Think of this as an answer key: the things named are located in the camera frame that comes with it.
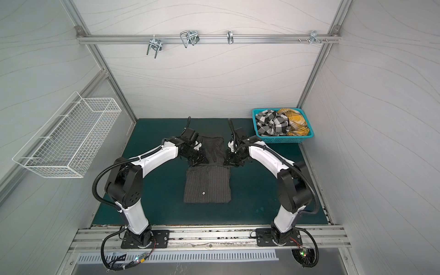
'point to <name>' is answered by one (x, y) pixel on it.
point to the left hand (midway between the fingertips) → (211, 159)
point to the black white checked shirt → (269, 123)
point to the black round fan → (306, 257)
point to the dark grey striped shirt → (209, 183)
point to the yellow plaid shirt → (298, 125)
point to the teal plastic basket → (283, 139)
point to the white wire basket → (65, 148)
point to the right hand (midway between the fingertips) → (227, 160)
